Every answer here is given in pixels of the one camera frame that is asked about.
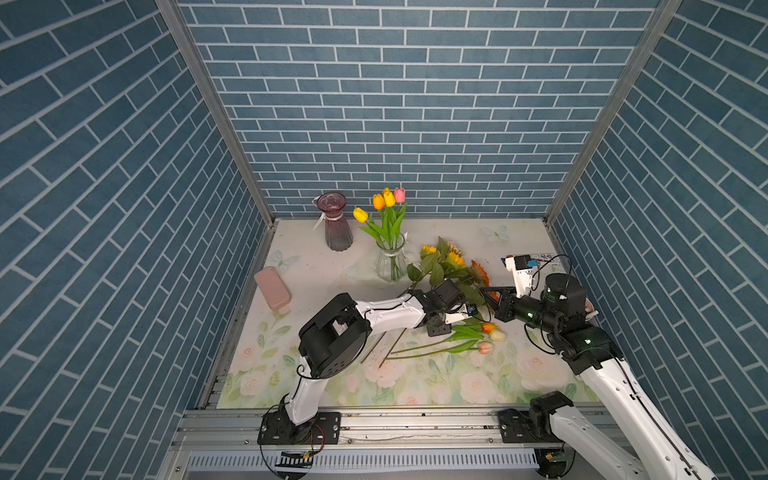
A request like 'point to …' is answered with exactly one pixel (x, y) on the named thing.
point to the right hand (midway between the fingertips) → (485, 292)
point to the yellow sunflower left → (428, 255)
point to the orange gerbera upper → (479, 274)
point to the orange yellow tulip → (386, 190)
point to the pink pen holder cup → (589, 310)
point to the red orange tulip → (488, 327)
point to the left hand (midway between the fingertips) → (448, 320)
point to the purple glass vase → (337, 231)
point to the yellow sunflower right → (453, 262)
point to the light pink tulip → (485, 348)
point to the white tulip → (461, 333)
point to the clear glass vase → (383, 264)
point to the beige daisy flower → (453, 248)
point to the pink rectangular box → (272, 287)
